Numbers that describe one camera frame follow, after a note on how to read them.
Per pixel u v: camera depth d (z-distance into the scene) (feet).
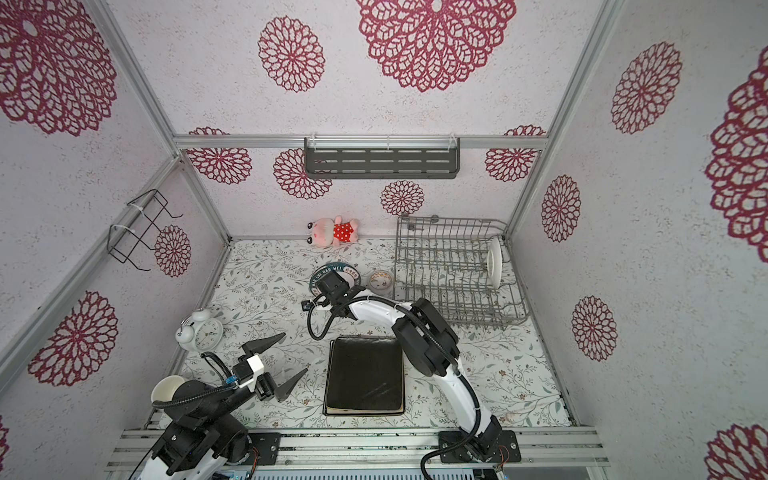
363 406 2.50
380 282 3.52
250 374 1.73
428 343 1.81
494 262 3.17
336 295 2.49
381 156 3.07
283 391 1.96
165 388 2.62
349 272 3.50
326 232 3.80
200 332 2.76
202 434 1.80
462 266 3.70
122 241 2.39
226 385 1.69
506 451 2.38
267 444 2.45
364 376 2.75
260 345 2.06
